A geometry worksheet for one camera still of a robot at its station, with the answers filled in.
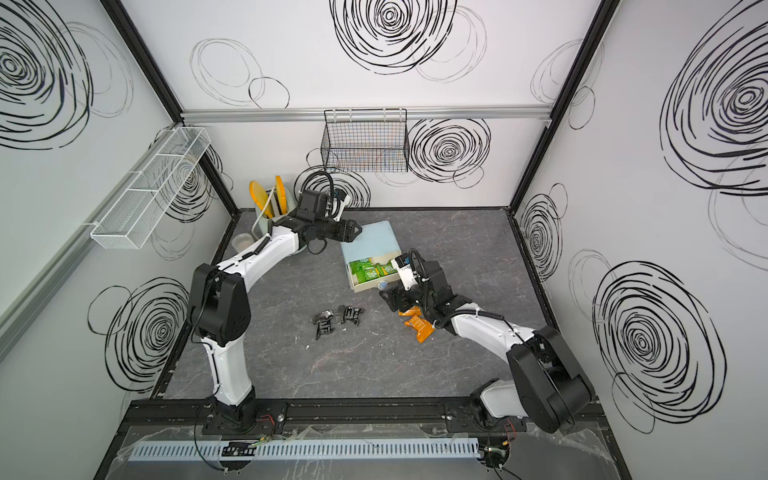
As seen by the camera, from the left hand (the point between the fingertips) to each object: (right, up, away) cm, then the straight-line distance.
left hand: (353, 227), depth 93 cm
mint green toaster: (-29, +1, +3) cm, 29 cm away
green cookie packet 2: (+10, -13, -6) cm, 17 cm away
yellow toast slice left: (-32, +11, +7) cm, 35 cm away
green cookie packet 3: (+5, -12, -4) cm, 14 cm away
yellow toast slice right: (-24, +11, +4) cm, 27 cm away
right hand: (+12, -18, -8) cm, 23 cm away
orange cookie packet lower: (+22, -31, -4) cm, 38 cm away
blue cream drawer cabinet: (+7, -4, -2) cm, 8 cm away
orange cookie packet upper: (+18, -23, -14) cm, 32 cm away
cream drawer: (+6, -17, -9) cm, 20 cm away
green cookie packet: (+2, -14, -6) cm, 15 cm away
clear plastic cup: (-38, -5, +4) cm, 38 cm away
